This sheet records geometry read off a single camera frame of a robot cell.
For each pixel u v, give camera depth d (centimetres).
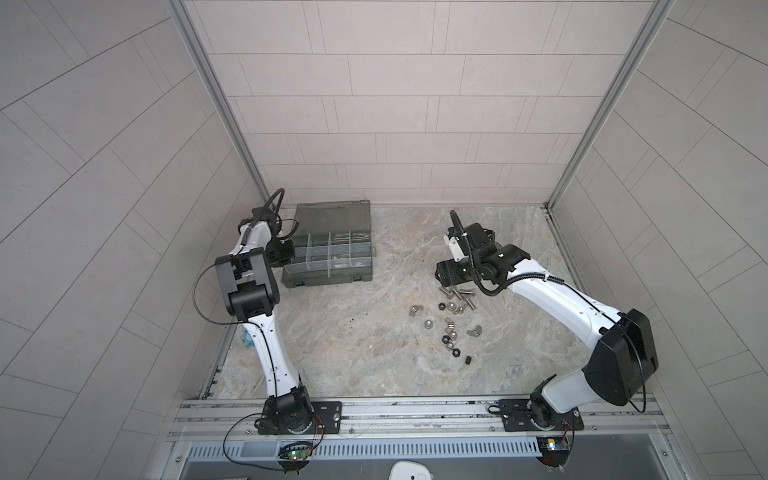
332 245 102
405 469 63
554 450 68
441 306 91
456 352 81
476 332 85
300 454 64
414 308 89
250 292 57
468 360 80
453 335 84
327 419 71
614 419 72
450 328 85
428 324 87
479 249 62
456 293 91
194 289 51
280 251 88
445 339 84
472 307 89
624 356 41
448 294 91
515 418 71
